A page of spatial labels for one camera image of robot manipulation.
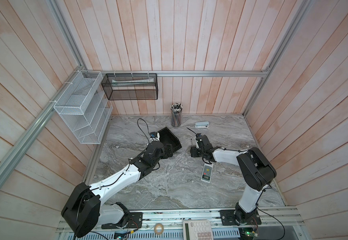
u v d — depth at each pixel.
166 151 0.65
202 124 1.12
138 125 1.09
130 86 1.04
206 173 0.88
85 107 0.71
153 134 0.72
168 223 0.73
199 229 0.70
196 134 0.91
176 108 1.01
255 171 0.49
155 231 0.70
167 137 1.05
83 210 0.40
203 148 0.77
